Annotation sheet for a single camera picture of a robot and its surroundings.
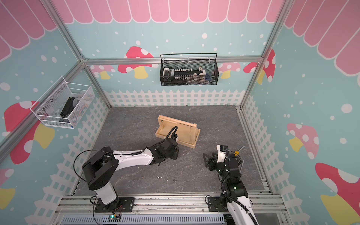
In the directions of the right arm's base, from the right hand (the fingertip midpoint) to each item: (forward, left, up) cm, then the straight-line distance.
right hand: (207, 154), depth 81 cm
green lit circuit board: (-29, +51, -13) cm, 60 cm away
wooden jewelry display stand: (+22, +11, -10) cm, 27 cm away
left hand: (+6, +19, -8) cm, 21 cm away
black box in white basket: (+13, +72, +26) cm, 77 cm away
